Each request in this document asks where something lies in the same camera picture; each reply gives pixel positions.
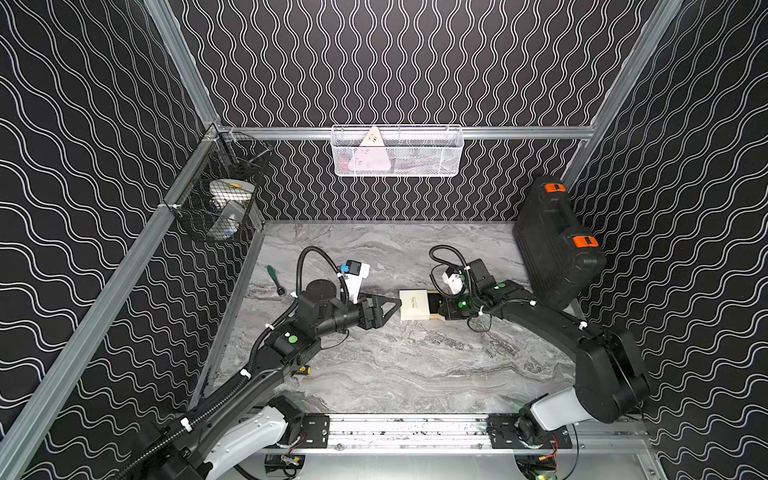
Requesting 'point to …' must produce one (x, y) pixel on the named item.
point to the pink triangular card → (371, 154)
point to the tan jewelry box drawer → (433, 304)
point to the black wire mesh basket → (218, 198)
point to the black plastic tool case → (556, 256)
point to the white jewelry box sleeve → (414, 305)
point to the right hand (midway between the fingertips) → (441, 309)
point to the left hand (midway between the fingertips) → (394, 298)
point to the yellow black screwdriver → (306, 368)
